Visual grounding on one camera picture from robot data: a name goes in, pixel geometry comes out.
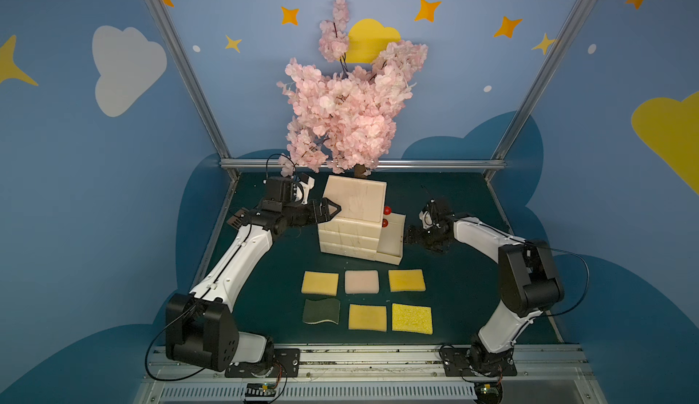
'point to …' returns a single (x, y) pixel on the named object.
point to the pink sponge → (361, 281)
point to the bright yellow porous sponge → (411, 318)
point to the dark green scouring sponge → (318, 310)
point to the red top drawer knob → (387, 210)
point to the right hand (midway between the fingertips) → (417, 239)
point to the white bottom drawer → (391, 237)
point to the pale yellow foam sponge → (320, 283)
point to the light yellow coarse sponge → (368, 318)
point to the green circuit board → (260, 389)
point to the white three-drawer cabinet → (355, 230)
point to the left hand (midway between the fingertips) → (331, 207)
